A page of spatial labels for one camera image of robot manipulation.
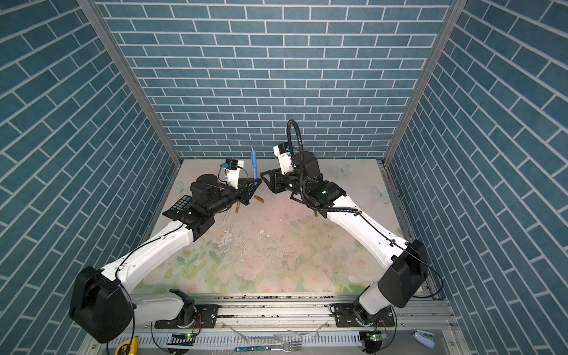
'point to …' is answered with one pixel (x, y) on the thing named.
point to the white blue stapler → (425, 338)
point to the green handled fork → (290, 347)
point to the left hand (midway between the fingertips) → (261, 181)
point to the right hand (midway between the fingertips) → (262, 170)
